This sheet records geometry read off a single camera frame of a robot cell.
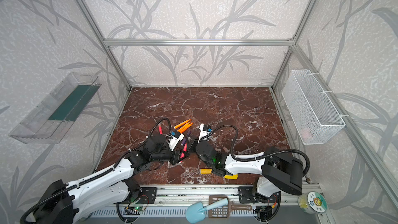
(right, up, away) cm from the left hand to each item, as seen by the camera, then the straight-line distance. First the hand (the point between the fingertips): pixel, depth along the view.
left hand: (189, 149), depth 76 cm
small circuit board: (-24, -26, -6) cm, 35 cm away
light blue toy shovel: (+4, -27, -6) cm, 28 cm away
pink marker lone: (-2, +1, -1) cm, 2 cm away
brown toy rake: (+17, -27, -6) cm, 32 cm away
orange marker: (-8, +9, +23) cm, 26 cm away
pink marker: (-21, +6, +20) cm, 30 cm away
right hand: (-3, +8, +1) cm, 8 cm away
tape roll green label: (+54, -19, -12) cm, 58 cm away
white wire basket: (+52, +18, -16) cm, 58 cm away
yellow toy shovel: (+9, -13, +3) cm, 16 cm away
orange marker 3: (-5, +7, +21) cm, 22 cm away
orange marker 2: (-6, +7, +22) cm, 24 cm away
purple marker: (-2, +4, -3) cm, 6 cm away
